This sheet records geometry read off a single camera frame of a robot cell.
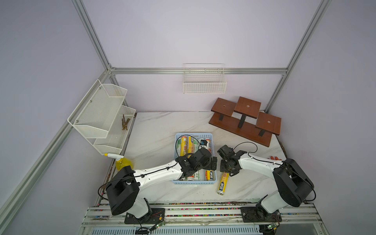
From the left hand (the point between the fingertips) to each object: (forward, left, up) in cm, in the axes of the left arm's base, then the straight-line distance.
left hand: (209, 160), depth 81 cm
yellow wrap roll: (-9, -8, -9) cm, 15 cm away
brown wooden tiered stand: (+34, -28, -2) cm, 44 cm away
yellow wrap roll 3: (+13, +11, -5) cm, 18 cm away
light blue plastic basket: (+22, -1, -7) cm, 23 cm away
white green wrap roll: (-8, +9, -6) cm, 13 cm away
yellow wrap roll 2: (+14, +15, -4) cm, 21 cm away
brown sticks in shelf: (+26, +55, +2) cm, 61 cm away
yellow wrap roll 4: (-5, 0, -8) cm, 10 cm away
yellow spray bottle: (+5, +55, -14) cm, 57 cm away
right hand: (0, -12, -13) cm, 18 cm away
